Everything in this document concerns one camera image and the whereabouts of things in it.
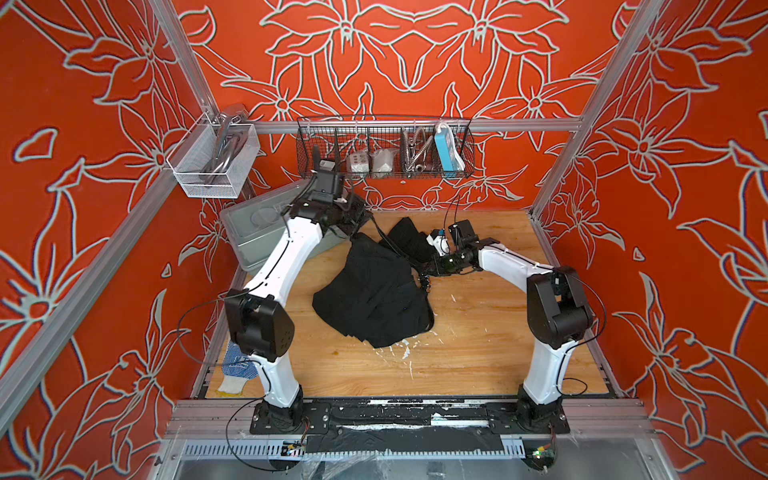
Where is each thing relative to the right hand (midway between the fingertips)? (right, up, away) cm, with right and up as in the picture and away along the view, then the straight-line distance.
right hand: (423, 270), depth 94 cm
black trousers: (-16, -5, -11) cm, 20 cm away
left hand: (-16, +20, -13) cm, 28 cm away
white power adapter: (-21, +34, -1) cm, 40 cm away
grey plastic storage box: (-51, +13, -6) cm, 53 cm away
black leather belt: (0, -3, -1) cm, 3 cm away
